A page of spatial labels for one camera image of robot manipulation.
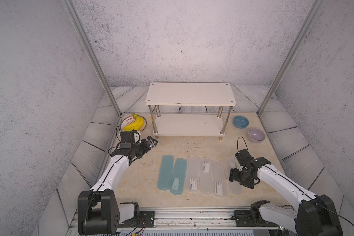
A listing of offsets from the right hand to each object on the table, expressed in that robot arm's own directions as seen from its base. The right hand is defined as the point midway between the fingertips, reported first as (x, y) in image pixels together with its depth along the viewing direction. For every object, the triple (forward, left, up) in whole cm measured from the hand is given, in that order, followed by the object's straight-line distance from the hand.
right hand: (236, 181), depth 82 cm
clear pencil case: (+5, +24, -4) cm, 25 cm away
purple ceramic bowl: (+31, -20, 0) cm, 37 cm away
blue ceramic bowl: (+45, -14, -2) cm, 48 cm away
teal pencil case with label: (+1, +32, -2) cm, 32 cm away
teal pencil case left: (+7, +40, -4) cm, 41 cm away
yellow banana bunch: (+40, +63, +3) cm, 74 cm away
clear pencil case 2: (+4, +16, -3) cm, 17 cm away
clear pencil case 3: (-2, +1, -3) cm, 4 cm away
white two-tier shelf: (+37, +9, +30) cm, 49 cm away
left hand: (+16, +46, +12) cm, 50 cm away
